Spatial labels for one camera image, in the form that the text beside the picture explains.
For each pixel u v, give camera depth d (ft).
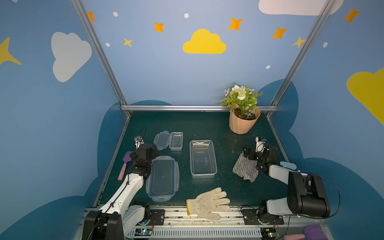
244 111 3.36
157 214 2.48
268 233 2.35
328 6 2.27
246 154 2.83
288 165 3.05
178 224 2.40
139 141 2.39
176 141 3.43
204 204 2.57
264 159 2.40
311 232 2.31
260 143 2.69
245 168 2.82
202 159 3.17
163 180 2.83
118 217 1.38
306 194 1.45
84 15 2.32
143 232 2.34
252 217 2.45
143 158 2.10
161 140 3.42
